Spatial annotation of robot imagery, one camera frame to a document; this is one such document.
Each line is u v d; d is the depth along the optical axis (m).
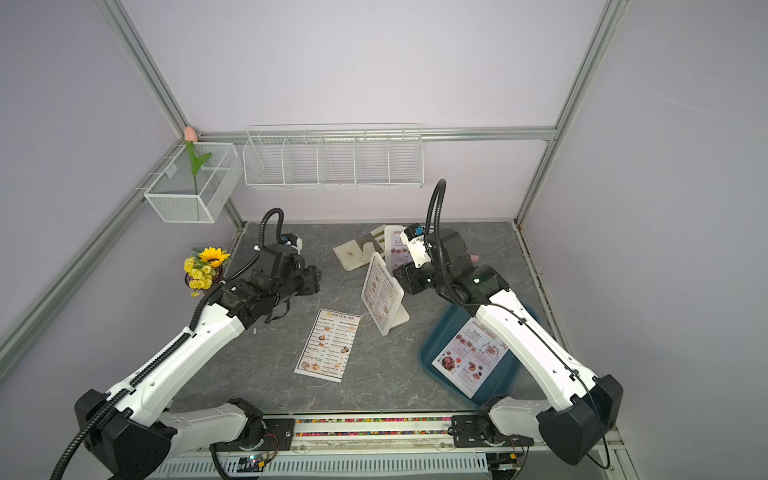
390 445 0.74
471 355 0.87
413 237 0.63
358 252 1.12
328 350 0.87
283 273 0.58
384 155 1.06
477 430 0.74
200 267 0.76
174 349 0.44
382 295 0.85
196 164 0.91
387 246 0.94
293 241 0.69
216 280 0.78
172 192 0.86
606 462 0.38
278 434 0.73
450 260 0.53
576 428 0.37
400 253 0.96
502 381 0.81
